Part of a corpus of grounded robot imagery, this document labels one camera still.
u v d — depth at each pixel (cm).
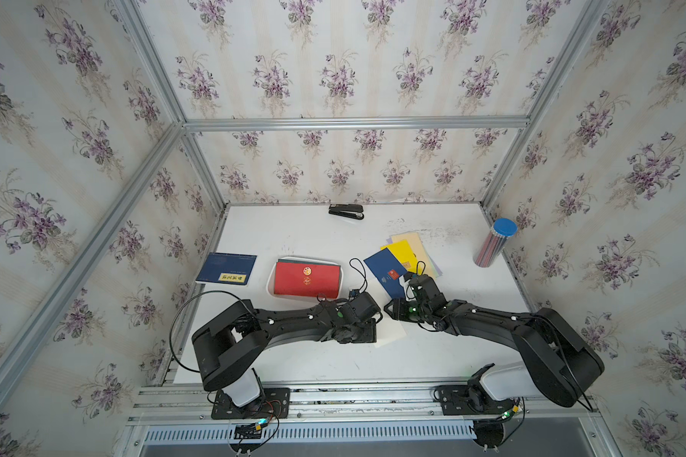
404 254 104
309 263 95
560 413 72
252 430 71
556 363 43
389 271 99
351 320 65
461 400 73
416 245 108
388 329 84
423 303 70
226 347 43
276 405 72
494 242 91
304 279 93
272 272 92
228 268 101
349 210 115
